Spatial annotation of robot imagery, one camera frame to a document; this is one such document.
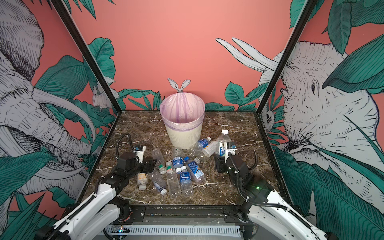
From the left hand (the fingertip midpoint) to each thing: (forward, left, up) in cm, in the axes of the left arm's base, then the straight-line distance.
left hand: (150, 157), depth 83 cm
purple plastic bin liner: (+32, -18, +4) cm, 37 cm away
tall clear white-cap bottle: (-4, -37, +20) cm, 43 cm away
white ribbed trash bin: (+15, -19, -6) cm, 25 cm away
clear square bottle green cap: (-13, -13, -10) cm, 21 cm away
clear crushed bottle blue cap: (-10, -4, -10) cm, 15 cm away
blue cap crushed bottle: (-9, -26, -4) cm, 28 cm away
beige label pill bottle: (-11, +4, -5) cm, 12 cm away
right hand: (-5, -36, +13) cm, 38 cm away
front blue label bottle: (-13, -20, -6) cm, 25 cm away
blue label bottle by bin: (+11, -30, -5) cm, 32 cm away
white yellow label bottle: (+7, -36, -5) cm, 37 cm away
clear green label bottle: (+7, -1, -10) cm, 12 cm away
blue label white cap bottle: (0, -15, -5) cm, 16 cm away
